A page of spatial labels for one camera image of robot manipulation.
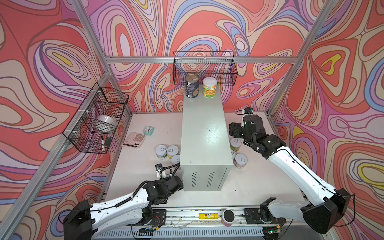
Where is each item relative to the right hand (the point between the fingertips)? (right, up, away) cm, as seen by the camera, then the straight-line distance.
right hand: (237, 128), depth 77 cm
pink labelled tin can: (+5, -19, +11) cm, 23 cm away
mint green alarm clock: (-55, -1, +29) cm, 62 cm away
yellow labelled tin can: (-43, -15, +15) cm, 48 cm away
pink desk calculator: (-64, -8, +24) cm, 69 cm away
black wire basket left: (-70, +2, -7) cm, 71 cm away
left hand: (-35, -29, +6) cm, 46 cm away
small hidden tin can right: (+2, -15, +13) cm, 20 cm away
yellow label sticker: (-15, -43, -5) cm, 46 cm away
